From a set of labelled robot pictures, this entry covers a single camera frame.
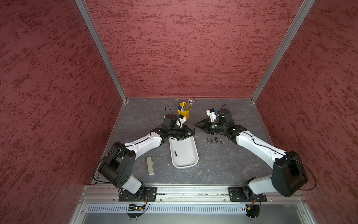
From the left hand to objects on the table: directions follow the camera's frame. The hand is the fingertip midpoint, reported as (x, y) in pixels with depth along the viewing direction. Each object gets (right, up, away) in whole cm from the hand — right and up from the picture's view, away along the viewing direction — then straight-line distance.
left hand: (194, 135), depth 81 cm
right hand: (+1, +5, -1) cm, 5 cm away
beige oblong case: (-26, -18, 0) cm, 32 cm away
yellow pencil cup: (-5, +13, +22) cm, 26 cm away
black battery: (+20, -7, +14) cm, 25 cm away
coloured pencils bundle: (-5, +19, +20) cm, 28 cm away
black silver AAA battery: (+11, -6, +14) cm, 19 cm away
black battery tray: (-11, -13, +8) cm, 19 cm away
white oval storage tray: (-6, -13, +9) cm, 17 cm away
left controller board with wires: (-32, -39, -9) cm, 51 cm away
